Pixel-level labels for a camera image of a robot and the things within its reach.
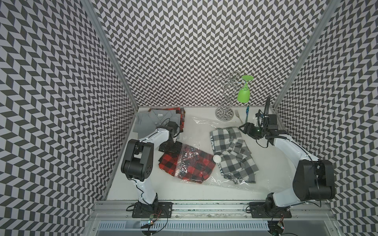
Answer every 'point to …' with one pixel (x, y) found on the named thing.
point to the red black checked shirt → (178, 110)
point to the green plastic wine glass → (243, 94)
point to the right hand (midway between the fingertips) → (242, 131)
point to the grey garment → (145, 122)
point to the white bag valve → (217, 159)
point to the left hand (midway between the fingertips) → (170, 152)
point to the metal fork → (237, 115)
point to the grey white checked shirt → (236, 164)
